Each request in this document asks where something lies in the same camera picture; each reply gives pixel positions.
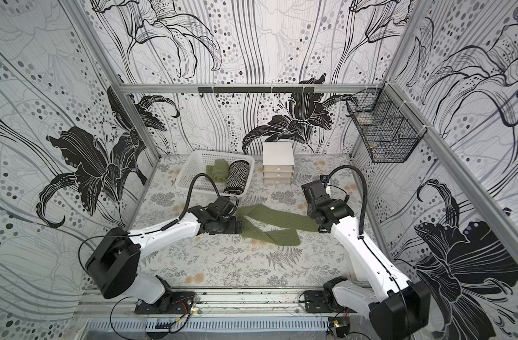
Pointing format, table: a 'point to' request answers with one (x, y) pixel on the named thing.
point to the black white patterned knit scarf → (237, 178)
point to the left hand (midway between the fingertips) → (235, 230)
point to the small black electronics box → (342, 325)
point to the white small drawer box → (278, 161)
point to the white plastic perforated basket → (193, 162)
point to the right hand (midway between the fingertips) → (325, 202)
